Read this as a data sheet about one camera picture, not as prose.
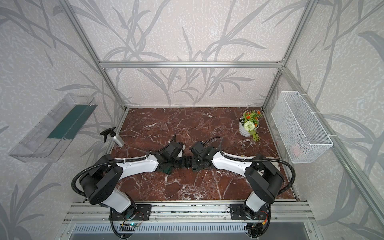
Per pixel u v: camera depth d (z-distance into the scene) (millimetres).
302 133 617
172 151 704
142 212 724
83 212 753
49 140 651
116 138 926
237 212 729
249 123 909
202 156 666
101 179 448
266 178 460
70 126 633
